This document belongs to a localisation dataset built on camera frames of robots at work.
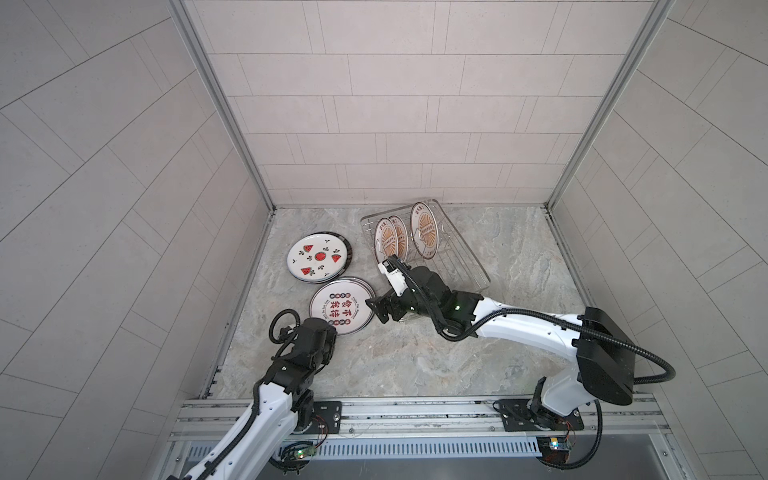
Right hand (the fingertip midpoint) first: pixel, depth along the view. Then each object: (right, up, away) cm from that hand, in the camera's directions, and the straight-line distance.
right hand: (375, 297), depth 75 cm
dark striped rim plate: (-11, +10, +26) cm, 30 cm away
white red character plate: (-11, -2, +16) cm, 20 cm away
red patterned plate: (-9, -9, +10) cm, 16 cm away
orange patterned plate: (+15, +17, +24) cm, 33 cm away
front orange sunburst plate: (+2, +13, +21) cm, 25 cm away
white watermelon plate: (-21, +8, +24) cm, 33 cm away
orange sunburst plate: (+7, +15, +18) cm, 24 cm away
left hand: (-9, -9, +10) cm, 17 cm away
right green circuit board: (+42, -34, -7) cm, 54 cm away
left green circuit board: (-14, -31, -10) cm, 36 cm away
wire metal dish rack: (+25, +6, +24) cm, 35 cm away
